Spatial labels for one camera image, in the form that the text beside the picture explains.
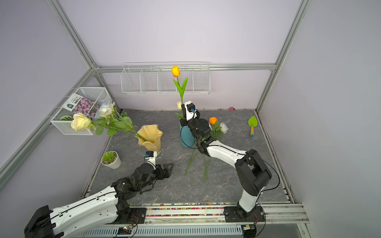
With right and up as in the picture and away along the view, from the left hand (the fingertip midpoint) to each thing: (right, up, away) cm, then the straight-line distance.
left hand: (168, 166), depth 79 cm
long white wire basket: (-11, +53, +18) cm, 58 cm away
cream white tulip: (+6, +32, +1) cm, 33 cm away
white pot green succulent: (-34, +3, +5) cm, 34 cm away
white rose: (+34, +20, +25) cm, 47 cm away
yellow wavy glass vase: (-10, +17, +6) cm, 21 cm away
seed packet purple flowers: (-44, +33, -5) cm, 55 cm away
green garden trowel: (+59, +24, +34) cm, 72 cm away
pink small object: (+45, +36, +45) cm, 73 cm away
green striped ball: (-47, +26, -8) cm, 55 cm away
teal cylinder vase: (+9, +15, +13) cm, 22 cm away
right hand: (+8, +33, -3) cm, 34 cm away
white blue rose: (-27, +25, -8) cm, 38 cm away
